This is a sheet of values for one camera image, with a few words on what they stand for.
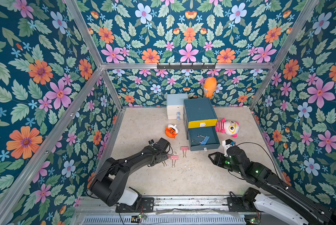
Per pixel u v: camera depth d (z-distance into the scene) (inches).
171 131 38.7
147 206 28.9
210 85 37.7
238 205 28.8
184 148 37.1
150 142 32.5
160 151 29.4
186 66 36.4
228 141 27.3
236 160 22.0
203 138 35.7
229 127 38.6
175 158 35.8
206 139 35.6
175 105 40.0
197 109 34.9
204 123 33.3
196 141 35.7
